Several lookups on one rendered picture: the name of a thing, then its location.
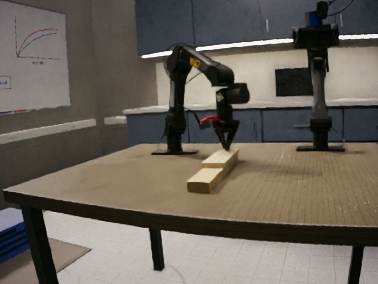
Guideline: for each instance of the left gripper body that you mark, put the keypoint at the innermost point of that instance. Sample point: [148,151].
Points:
[322,34]

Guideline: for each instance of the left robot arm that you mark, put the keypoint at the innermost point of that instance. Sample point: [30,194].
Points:
[319,119]

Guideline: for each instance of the pale wooden slat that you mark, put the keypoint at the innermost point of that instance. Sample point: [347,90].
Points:
[220,159]

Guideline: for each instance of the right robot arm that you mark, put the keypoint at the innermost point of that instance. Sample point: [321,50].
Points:
[237,93]

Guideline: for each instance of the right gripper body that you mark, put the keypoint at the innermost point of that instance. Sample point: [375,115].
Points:
[223,114]

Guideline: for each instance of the light wooden bar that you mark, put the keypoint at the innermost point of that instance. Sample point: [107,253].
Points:
[207,178]

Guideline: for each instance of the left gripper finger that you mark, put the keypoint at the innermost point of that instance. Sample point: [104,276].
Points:
[296,43]
[335,38]

